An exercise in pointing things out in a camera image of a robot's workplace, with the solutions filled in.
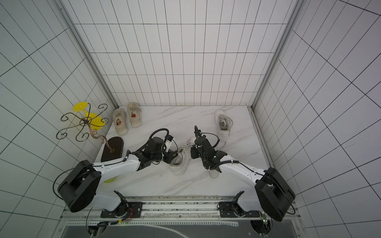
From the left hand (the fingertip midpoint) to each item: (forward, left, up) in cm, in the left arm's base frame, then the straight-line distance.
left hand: (174, 156), depth 86 cm
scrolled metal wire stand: (-2, +39, +26) cm, 47 cm away
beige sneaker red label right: (+34, +33, -1) cm, 47 cm away
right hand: (+7, -11, +5) cm, 14 cm away
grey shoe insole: (-8, -23, -5) cm, 25 cm away
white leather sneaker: (-2, -6, +4) cm, 7 cm away
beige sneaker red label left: (+26, +41, -1) cm, 49 cm away
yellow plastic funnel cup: (+7, +39, +24) cm, 46 cm away
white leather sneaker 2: (+23, -31, +3) cm, 39 cm away
